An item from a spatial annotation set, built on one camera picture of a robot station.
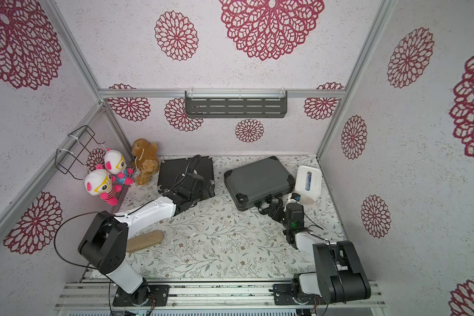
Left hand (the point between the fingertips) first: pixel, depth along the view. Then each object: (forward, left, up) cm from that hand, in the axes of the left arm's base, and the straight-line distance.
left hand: (207, 190), depth 92 cm
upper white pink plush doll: (+11, +44, +6) cm, 46 cm away
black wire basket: (-2, +50, +23) cm, 55 cm away
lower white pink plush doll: (-2, +45, +9) cm, 46 cm away
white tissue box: (+8, -51, -6) cm, 52 cm away
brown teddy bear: (+15, +32, +4) cm, 36 cm away
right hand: (-5, -32, -5) cm, 33 cm away
